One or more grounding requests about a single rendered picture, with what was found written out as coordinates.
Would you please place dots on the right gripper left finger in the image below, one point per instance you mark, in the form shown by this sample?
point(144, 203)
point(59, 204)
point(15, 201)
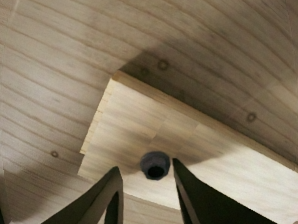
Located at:
point(89, 207)

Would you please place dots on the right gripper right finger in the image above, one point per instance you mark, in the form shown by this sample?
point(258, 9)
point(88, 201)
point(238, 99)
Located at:
point(208, 205)

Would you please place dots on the pale wooden slat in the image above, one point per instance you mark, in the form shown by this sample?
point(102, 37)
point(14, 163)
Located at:
point(138, 120)

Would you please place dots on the light wooden bar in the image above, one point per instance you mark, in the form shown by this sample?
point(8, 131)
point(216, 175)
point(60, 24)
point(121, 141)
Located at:
point(106, 97)

